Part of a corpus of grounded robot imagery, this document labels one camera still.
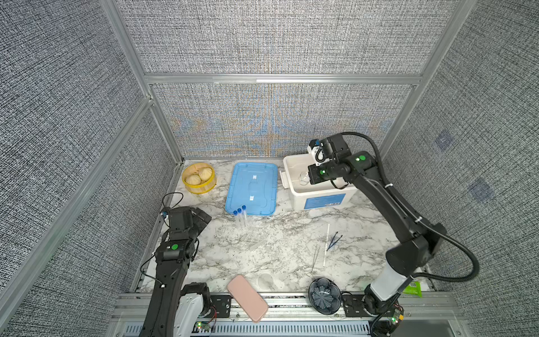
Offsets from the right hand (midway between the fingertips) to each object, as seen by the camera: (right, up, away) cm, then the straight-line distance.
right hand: (310, 172), depth 79 cm
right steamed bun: (-47, 0, +27) cm, 55 cm away
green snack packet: (+38, -43, -2) cm, 57 cm away
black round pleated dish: (+4, -44, -4) cm, 45 cm away
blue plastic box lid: (-23, -6, +28) cm, 37 cm away
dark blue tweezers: (+13, -29, +9) cm, 33 cm away
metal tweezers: (+3, -35, +4) cm, 36 cm away
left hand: (-42, -17, 0) cm, 46 cm away
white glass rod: (+9, -30, +9) cm, 33 cm away
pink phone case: (-22, -45, -7) cm, 50 cm away
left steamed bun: (-53, -3, +23) cm, 58 cm away
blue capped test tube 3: (-25, -14, +2) cm, 29 cm away
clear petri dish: (-17, -41, 0) cm, 45 cm away
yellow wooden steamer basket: (-47, -7, +24) cm, 53 cm away
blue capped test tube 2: (-27, -17, +4) cm, 33 cm away
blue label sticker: (+8, -12, +11) cm, 18 cm away
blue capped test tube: (-28, -16, +1) cm, 33 cm away
